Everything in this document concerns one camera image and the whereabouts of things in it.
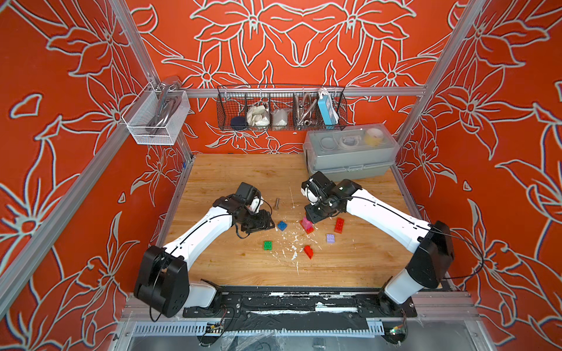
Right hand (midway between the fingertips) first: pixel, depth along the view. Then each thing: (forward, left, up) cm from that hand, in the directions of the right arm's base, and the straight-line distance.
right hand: (305, 216), depth 79 cm
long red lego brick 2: (+1, -3, -13) cm, 14 cm away
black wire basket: (+45, +10, +18) cm, 49 cm away
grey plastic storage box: (+34, -26, +1) cm, 43 cm away
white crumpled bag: (+39, +20, +17) cm, 47 cm away
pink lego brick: (+4, -2, -13) cm, 14 cm away
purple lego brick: (-3, -11, -13) cm, 18 cm away
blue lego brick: (+3, +9, -13) cm, 16 cm away
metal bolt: (+12, +12, -13) cm, 21 cm away
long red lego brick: (+4, -16, -14) cm, 21 cm away
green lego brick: (-6, +14, -13) cm, 20 cm away
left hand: (-2, +14, -4) cm, 14 cm away
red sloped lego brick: (-9, -2, -13) cm, 15 cm away
